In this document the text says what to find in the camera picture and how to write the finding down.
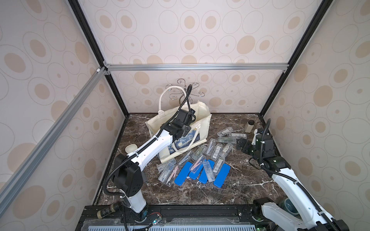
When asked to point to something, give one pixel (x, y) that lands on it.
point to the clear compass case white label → (216, 152)
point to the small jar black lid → (249, 126)
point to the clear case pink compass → (198, 164)
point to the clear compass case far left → (166, 172)
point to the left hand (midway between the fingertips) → (185, 122)
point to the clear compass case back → (225, 132)
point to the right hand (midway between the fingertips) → (250, 142)
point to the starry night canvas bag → (199, 129)
